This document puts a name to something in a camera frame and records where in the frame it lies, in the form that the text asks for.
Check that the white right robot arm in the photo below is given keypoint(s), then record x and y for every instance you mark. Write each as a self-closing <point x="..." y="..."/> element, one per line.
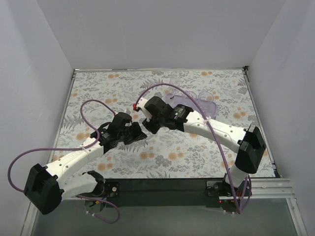
<point x="248" y="144"/>

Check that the clear faceted tumbler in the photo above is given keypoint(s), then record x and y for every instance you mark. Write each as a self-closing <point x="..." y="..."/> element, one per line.
<point x="205" y="99"/>

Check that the clear wine glass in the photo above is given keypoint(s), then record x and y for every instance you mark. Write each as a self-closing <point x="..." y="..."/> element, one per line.
<point x="191" y="94"/>

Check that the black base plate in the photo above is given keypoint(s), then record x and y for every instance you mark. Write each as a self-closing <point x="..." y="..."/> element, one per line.
<point x="168" y="192"/>

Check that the floral patterned table mat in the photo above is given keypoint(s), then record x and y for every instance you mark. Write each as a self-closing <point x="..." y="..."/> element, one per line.
<point x="96" y="95"/>

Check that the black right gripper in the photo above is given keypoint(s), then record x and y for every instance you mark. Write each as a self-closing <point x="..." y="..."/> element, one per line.
<point x="152" y="123"/>

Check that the tall clear highball glass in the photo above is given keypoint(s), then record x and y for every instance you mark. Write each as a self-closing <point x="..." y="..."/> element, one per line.
<point x="175" y="78"/>

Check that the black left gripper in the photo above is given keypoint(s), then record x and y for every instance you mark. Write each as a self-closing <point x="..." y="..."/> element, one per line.
<point x="131" y="134"/>

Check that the aluminium frame rail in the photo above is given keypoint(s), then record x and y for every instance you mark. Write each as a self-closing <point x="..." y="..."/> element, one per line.
<point x="270" y="189"/>

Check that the lavender plastic tray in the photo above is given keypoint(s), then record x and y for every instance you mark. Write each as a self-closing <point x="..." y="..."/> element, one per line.
<point x="209" y="108"/>

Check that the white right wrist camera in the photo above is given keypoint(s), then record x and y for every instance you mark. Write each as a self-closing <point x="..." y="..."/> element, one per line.
<point x="140" y="106"/>

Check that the small clear glass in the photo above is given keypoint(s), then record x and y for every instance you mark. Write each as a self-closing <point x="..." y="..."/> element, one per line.
<point x="149" y="136"/>

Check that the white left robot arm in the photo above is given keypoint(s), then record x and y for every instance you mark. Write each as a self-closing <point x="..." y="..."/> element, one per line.
<point x="64" y="168"/>

